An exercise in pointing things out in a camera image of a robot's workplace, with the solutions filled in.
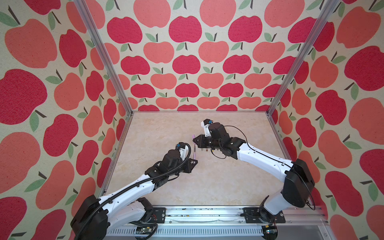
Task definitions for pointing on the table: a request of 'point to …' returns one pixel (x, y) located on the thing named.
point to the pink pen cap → (193, 136)
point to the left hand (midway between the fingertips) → (199, 163)
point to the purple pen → (194, 152)
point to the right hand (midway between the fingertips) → (196, 138)
